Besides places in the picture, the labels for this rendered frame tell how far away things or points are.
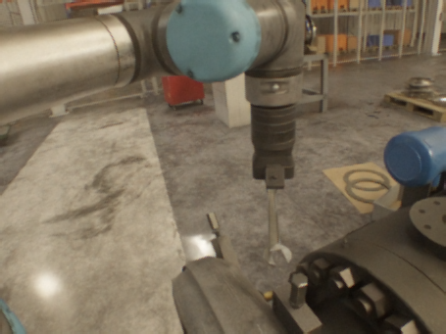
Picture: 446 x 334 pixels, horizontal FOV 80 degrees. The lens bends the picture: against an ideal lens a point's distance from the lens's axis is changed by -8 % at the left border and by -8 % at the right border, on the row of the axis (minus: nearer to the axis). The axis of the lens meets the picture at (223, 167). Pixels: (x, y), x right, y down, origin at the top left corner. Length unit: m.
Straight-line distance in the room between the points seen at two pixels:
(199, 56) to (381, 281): 0.53
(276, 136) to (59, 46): 0.32
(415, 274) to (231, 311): 0.39
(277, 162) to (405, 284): 0.35
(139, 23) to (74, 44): 0.09
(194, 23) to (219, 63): 0.05
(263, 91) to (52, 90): 0.27
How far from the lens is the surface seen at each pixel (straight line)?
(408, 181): 0.97
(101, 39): 0.35
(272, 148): 0.47
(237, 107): 4.21
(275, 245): 0.48
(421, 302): 0.65
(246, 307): 0.47
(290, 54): 0.42
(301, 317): 0.42
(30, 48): 0.31
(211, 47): 0.30
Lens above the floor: 1.36
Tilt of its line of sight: 26 degrees down
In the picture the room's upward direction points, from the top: 7 degrees counter-clockwise
